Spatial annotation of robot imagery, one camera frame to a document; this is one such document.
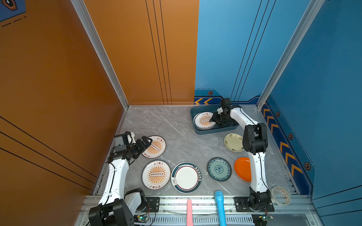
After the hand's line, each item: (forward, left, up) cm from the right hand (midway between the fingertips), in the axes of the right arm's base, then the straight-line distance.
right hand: (211, 121), depth 104 cm
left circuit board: (-58, +42, -6) cm, 72 cm away
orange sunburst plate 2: (-20, +38, -4) cm, 43 cm away
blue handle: (-49, +1, -2) cm, 49 cm away
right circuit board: (-59, -19, -7) cm, 62 cm away
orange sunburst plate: (+2, +7, -1) cm, 7 cm away
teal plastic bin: (+15, -3, -2) cm, 15 cm away
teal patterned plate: (-34, -2, -4) cm, 34 cm away
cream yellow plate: (-16, -14, -4) cm, 22 cm away
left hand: (-23, +41, +9) cm, 48 cm away
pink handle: (-56, +17, -5) cm, 59 cm away
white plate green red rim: (-39, +18, -3) cm, 43 cm away
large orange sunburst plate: (-37, +36, -4) cm, 52 cm away
